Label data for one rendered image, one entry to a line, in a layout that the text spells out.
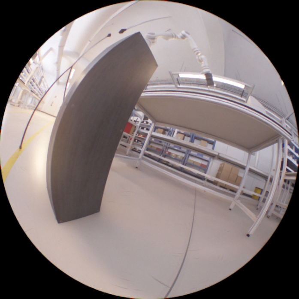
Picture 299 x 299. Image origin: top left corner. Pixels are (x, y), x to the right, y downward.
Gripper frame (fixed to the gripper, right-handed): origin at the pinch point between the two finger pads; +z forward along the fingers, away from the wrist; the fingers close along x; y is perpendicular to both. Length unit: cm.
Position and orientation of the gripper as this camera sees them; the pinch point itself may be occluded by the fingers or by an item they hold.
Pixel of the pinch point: (212, 92)
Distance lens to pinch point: 94.0
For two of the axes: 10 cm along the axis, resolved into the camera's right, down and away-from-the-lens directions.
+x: -5.2, -1.9, 8.3
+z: 2.9, 8.8, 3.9
